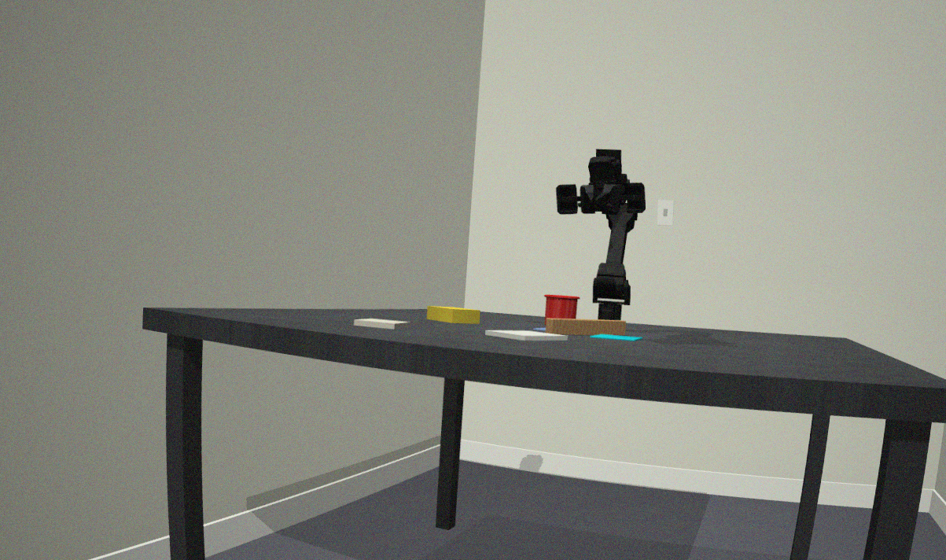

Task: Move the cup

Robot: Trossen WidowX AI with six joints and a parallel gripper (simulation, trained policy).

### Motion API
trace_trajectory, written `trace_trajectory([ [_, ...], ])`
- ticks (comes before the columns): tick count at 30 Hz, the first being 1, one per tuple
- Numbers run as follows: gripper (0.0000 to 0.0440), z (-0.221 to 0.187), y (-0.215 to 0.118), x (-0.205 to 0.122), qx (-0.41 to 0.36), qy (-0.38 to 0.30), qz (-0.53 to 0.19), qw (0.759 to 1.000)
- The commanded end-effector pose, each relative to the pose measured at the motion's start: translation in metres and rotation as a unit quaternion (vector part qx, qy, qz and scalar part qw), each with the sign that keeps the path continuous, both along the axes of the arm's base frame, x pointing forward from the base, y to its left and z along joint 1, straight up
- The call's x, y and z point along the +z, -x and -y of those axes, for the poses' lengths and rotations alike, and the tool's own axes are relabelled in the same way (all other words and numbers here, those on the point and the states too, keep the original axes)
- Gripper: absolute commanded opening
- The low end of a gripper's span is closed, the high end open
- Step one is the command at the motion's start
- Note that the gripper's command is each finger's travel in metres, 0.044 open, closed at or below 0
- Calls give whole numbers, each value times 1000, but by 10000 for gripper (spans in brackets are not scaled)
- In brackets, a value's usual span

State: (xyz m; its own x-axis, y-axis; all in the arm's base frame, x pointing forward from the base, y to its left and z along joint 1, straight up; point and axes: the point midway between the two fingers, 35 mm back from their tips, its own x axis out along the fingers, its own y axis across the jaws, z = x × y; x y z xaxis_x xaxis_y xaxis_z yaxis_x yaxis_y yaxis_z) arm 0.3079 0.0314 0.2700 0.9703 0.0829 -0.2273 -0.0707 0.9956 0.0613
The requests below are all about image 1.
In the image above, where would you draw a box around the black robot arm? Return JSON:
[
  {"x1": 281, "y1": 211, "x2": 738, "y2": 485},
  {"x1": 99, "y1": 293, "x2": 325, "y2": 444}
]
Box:
[{"x1": 588, "y1": 149, "x2": 638, "y2": 320}]

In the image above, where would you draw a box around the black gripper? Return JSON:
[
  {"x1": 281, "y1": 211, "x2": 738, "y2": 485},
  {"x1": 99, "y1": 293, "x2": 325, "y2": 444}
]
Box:
[{"x1": 556, "y1": 182, "x2": 646, "y2": 215}]

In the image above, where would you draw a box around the yellow rectangular block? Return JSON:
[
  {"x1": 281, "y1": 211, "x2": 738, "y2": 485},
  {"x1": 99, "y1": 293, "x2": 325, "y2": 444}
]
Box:
[{"x1": 427, "y1": 306, "x2": 480, "y2": 324}]

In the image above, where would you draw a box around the tan wooden bar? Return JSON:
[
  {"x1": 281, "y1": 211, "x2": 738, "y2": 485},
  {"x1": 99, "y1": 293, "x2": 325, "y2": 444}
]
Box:
[{"x1": 545, "y1": 319, "x2": 626, "y2": 335}]

